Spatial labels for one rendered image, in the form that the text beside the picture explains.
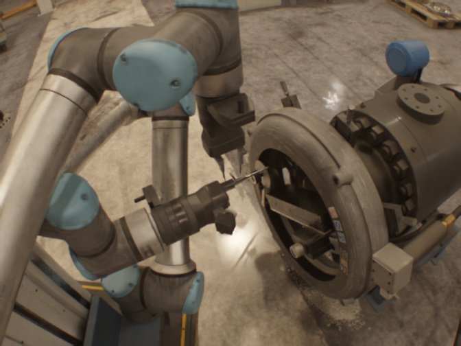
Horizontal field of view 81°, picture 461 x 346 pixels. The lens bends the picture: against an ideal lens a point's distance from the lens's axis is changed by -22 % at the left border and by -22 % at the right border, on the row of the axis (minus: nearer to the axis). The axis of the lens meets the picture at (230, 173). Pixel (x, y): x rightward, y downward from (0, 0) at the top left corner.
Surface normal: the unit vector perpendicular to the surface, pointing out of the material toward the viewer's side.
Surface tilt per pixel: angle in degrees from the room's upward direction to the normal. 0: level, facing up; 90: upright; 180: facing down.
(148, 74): 90
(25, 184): 56
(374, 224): 46
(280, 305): 0
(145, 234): 39
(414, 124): 12
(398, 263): 22
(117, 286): 5
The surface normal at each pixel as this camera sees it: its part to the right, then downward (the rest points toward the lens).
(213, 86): -0.01, 0.75
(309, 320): -0.08, -0.67
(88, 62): -0.37, 0.33
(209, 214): 0.41, 0.65
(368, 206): 0.22, -0.11
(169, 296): -0.12, 0.08
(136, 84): -0.29, 0.72
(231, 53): 0.73, 0.47
